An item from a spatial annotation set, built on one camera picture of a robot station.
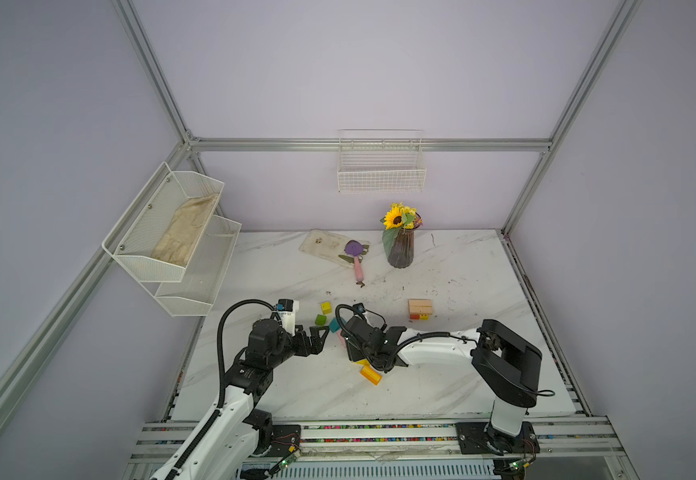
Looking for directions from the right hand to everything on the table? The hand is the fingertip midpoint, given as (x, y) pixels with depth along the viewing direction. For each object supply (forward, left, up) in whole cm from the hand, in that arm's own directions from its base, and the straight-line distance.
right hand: (352, 342), depth 88 cm
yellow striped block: (+10, -23, -2) cm, 25 cm away
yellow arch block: (-9, -3, +9) cm, 13 cm away
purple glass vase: (+37, -18, 0) cm, 41 cm away
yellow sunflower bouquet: (+31, -14, +22) cm, 40 cm away
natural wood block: (+15, -22, -2) cm, 27 cm away
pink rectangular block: (-7, +2, +18) cm, 20 cm away
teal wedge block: (-5, +3, +21) cm, 22 cm away
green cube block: (+7, +10, 0) cm, 12 cm away
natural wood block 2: (+12, -22, -1) cm, 25 cm away
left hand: (-1, +10, +9) cm, 14 cm away
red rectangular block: (+10, -20, -2) cm, 23 cm away
